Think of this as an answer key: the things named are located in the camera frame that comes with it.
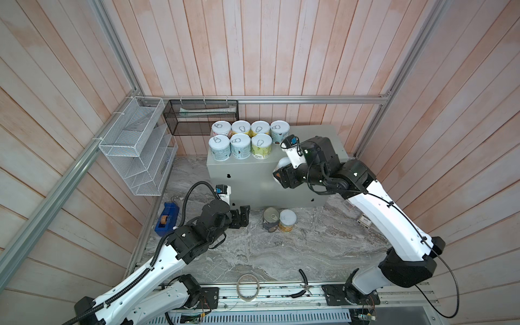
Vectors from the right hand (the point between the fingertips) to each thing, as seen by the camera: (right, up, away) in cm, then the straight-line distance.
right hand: (282, 168), depth 66 cm
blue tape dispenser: (-47, -22, +20) cm, 56 cm away
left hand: (-15, -16, +6) cm, 22 cm away
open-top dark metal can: (-2, -20, +17) cm, 26 cm away
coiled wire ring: (-13, -49, +8) cm, 51 cm away
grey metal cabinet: (-10, -5, +7) cm, 13 cm away
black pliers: (+11, -45, +10) cm, 48 cm away
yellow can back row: (+5, -22, +20) cm, 30 cm away
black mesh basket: (-44, +28, +38) cm, 65 cm away
